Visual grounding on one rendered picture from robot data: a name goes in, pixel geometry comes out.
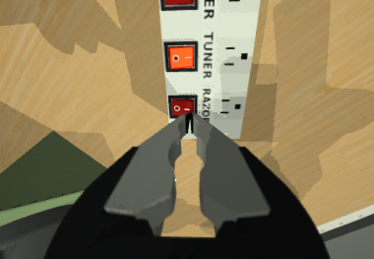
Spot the white power strip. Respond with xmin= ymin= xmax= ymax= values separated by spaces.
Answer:
xmin=158 ymin=0 xmax=260 ymax=139

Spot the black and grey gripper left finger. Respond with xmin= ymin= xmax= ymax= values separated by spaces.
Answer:
xmin=43 ymin=112 xmax=190 ymax=259

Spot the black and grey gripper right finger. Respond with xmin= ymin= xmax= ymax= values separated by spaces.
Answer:
xmin=190 ymin=112 xmax=331 ymax=259

